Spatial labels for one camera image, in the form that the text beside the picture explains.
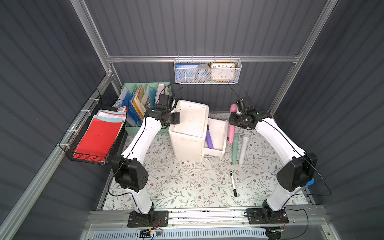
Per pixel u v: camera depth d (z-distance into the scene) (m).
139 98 0.95
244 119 0.59
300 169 0.45
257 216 0.73
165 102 0.63
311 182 0.49
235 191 0.82
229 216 0.76
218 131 0.99
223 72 0.89
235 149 0.97
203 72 0.90
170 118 0.70
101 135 0.75
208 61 0.89
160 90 1.01
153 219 0.72
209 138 0.92
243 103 0.63
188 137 0.75
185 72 0.91
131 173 0.45
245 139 1.00
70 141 0.61
